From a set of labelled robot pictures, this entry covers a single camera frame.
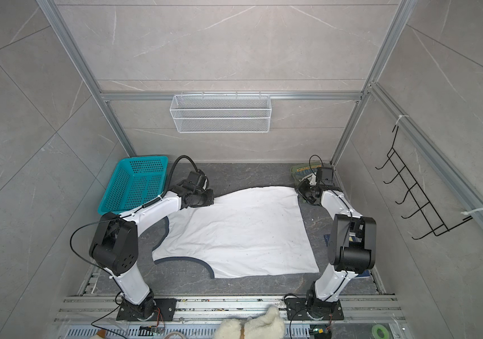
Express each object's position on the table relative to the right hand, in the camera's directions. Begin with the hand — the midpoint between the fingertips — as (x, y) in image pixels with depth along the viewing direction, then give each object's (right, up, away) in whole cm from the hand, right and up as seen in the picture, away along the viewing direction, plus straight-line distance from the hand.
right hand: (298, 187), depth 95 cm
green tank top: (+5, +8, +16) cm, 19 cm away
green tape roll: (+21, -48, -25) cm, 58 cm away
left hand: (-38, -3, -2) cm, 38 cm away
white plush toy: (-18, -40, -34) cm, 55 cm away
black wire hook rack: (+31, +4, -24) cm, 39 cm away
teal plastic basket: (-83, +2, +16) cm, 85 cm away
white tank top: (-23, -20, -2) cm, 31 cm away
